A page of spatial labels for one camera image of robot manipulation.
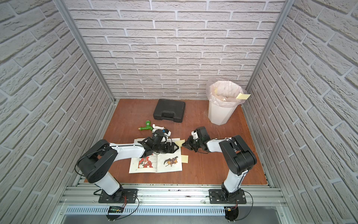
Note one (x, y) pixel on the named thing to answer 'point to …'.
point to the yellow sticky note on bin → (244, 96)
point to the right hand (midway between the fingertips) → (183, 144)
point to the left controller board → (116, 209)
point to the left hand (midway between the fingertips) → (172, 143)
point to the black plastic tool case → (169, 109)
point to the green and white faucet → (148, 127)
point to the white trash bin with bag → (222, 97)
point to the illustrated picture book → (158, 162)
